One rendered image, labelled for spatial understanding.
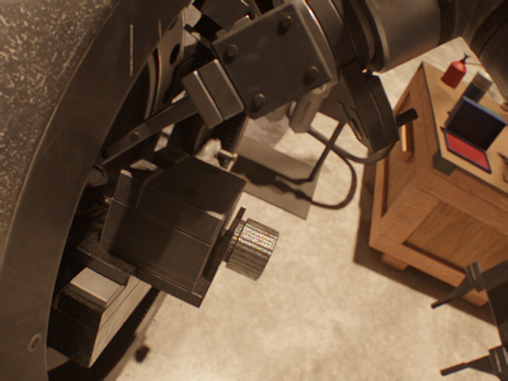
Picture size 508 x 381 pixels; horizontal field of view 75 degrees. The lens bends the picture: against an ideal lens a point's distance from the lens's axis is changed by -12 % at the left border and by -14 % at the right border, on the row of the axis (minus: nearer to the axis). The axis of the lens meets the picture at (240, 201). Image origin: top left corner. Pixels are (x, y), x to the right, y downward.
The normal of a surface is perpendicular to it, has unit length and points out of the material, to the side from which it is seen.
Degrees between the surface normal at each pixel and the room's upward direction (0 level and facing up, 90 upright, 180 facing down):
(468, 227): 90
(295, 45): 65
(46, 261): 90
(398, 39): 87
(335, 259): 0
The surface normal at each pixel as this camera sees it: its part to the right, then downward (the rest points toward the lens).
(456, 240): -0.32, 0.63
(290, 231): 0.27, -0.65
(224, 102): 0.00, 0.37
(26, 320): 0.91, 0.42
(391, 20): 0.11, 0.55
